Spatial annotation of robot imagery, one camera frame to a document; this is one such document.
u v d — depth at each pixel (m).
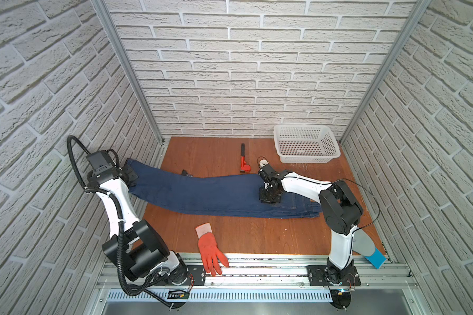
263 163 1.12
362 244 0.81
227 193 0.96
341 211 0.51
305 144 1.10
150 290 0.70
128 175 0.69
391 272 0.78
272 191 0.80
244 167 1.06
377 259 0.78
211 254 0.78
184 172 1.04
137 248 0.45
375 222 0.92
